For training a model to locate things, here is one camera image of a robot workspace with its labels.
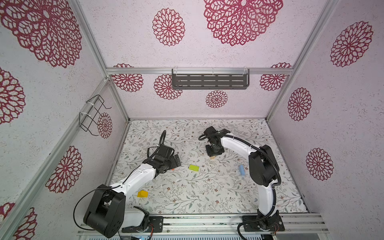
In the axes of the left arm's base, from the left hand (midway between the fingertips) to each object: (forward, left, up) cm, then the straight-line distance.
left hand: (172, 164), depth 88 cm
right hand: (+9, -24, -1) cm, 26 cm away
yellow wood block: (-15, +16, -6) cm, 23 cm away
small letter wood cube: (+7, -25, -5) cm, 27 cm away
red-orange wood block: (-7, -1, +8) cm, 11 cm away
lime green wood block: (+1, -13, -7) cm, 15 cm away
